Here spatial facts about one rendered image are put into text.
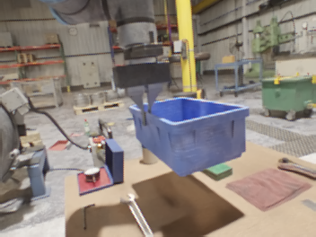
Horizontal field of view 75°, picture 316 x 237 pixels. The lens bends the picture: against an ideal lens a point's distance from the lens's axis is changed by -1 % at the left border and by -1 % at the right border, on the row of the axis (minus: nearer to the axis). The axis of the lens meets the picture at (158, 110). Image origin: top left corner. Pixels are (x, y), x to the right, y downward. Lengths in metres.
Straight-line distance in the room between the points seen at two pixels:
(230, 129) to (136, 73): 0.24
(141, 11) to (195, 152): 0.32
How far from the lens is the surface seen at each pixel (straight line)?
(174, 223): 0.58
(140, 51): 0.43
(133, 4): 0.49
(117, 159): 0.73
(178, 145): 0.41
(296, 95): 3.16
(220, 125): 0.46
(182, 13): 4.35
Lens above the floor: 0.84
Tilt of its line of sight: 11 degrees down
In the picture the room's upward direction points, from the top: 6 degrees counter-clockwise
